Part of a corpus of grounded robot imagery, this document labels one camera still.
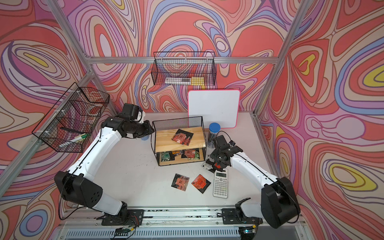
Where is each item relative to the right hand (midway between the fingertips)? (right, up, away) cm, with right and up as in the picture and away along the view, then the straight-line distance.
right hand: (216, 160), depth 86 cm
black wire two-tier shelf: (-31, +18, +3) cm, 35 cm away
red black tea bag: (-9, -13, -2) cm, 16 cm away
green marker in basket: (-67, +15, -14) cm, 70 cm away
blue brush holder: (-37, +14, -13) cm, 42 cm away
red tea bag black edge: (-21, -12, -1) cm, 24 cm away
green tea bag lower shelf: (-31, +1, +8) cm, 32 cm away
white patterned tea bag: (-5, -4, +4) cm, 8 cm away
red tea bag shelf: (-16, +3, +8) cm, 18 cm away
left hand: (-34, +18, -6) cm, 39 cm away
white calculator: (+2, -13, -2) cm, 13 cm away
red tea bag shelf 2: (-19, +14, -2) cm, 24 cm away
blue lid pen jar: (-1, +19, +1) cm, 19 cm away
